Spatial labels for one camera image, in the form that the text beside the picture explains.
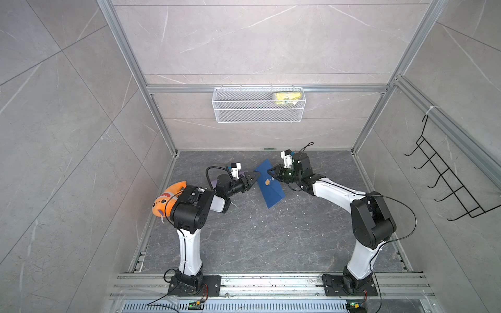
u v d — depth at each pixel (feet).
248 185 2.76
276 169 2.66
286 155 2.77
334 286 2.40
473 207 1.91
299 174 2.39
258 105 3.30
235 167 2.96
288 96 2.75
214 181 2.58
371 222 1.59
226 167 2.91
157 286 2.45
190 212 1.75
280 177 2.62
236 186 2.79
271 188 2.77
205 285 2.40
